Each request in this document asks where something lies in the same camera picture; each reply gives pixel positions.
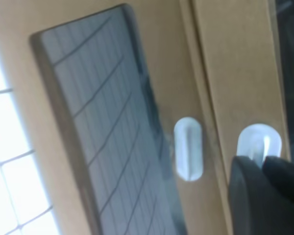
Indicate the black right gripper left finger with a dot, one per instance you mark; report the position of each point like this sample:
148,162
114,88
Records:
248,217

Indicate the white drawer handle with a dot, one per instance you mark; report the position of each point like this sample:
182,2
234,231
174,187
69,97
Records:
258,141
188,149

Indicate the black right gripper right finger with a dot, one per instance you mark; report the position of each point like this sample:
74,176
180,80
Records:
277,186

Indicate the white grid tablecloth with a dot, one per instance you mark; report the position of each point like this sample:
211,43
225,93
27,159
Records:
25,207

